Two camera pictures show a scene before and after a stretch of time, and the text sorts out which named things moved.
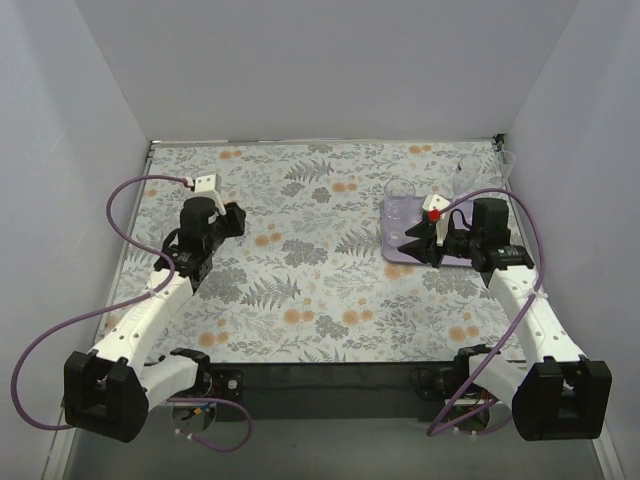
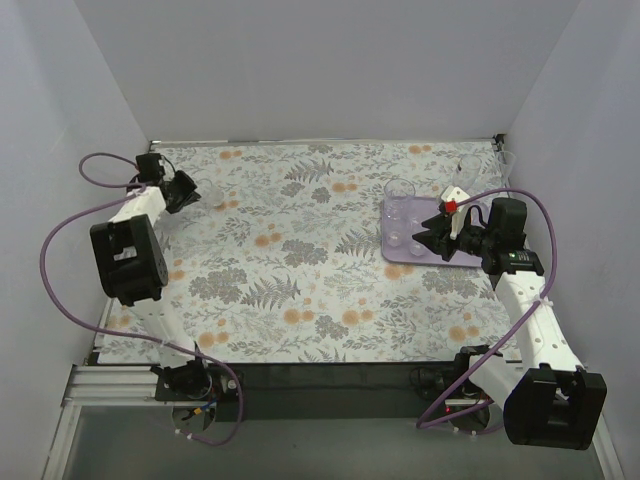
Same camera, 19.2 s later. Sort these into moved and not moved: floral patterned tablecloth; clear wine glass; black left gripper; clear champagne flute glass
Moved: black left gripper
Not moved: clear wine glass; clear champagne flute glass; floral patterned tablecloth
